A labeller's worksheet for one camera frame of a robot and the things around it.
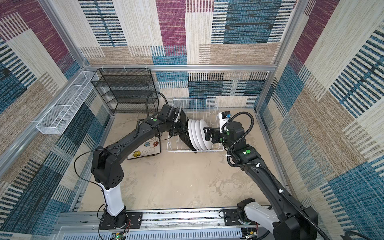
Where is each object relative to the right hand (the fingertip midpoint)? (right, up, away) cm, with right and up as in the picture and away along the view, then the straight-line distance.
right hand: (212, 129), depth 76 cm
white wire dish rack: (0, +15, +43) cm, 45 cm away
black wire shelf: (-58, +27, +33) cm, 72 cm away
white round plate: (-11, -3, +10) cm, 15 cm away
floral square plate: (-36, -12, +21) cm, 43 cm away
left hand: (-11, +1, +9) cm, 14 cm away
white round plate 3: (-4, +3, +17) cm, 18 cm away
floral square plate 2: (-14, -4, +6) cm, 16 cm away
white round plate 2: (-7, -3, +10) cm, 13 cm away
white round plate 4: (-2, -5, -8) cm, 10 cm away
